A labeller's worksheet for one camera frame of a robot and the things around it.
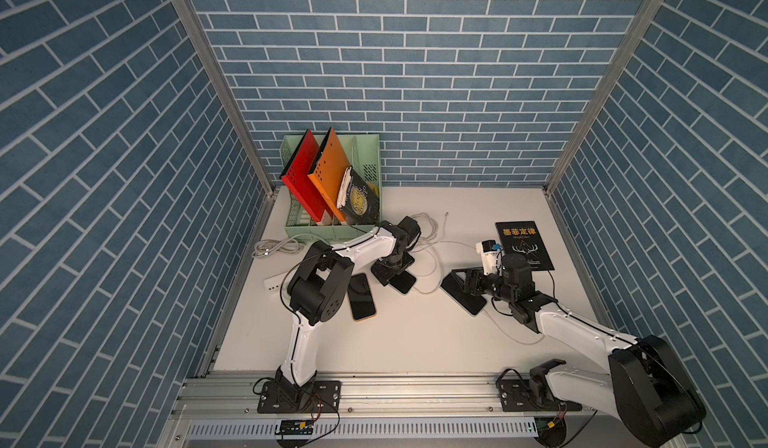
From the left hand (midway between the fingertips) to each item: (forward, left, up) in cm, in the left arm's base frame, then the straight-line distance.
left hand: (408, 273), depth 95 cm
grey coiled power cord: (+9, +48, +1) cm, 49 cm away
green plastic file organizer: (+38, +16, +19) cm, 45 cm away
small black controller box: (-40, +28, -5) cm, 49 cm away
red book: (+17, +34, +25) cm, 45 cm away
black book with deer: (+15, -42, 0) cm, 44 cm away
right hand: (-4, -15, +9) cm, 18 cm away
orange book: (+24, +25, +22) cm, 41 cm away
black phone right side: (-10, -19, -1) cm, 21 cm away
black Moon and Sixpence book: (+20, +17, +13) cm, 29 cm away
